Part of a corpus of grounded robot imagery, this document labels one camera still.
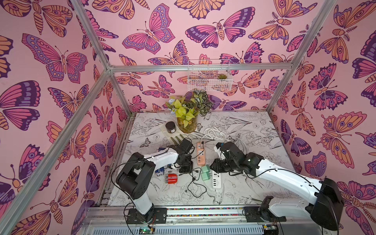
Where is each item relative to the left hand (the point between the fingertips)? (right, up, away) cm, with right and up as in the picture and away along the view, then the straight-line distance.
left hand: (197, 165), depth 89 cm
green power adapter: (+5, -5, -3) cm, 8 cm away
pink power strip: (+2, +6, +4) cm, 8 cm away
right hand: (+6, +3, -12) cm, 14 cm away
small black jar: (-19, +23, +17) cm, 34 cm away
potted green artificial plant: (-7, +35, +2) cm, 36 cm away
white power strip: (+10, -7, -6) cm, 14 cm away
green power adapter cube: (+5, -2, -1) cm, 5 cm away
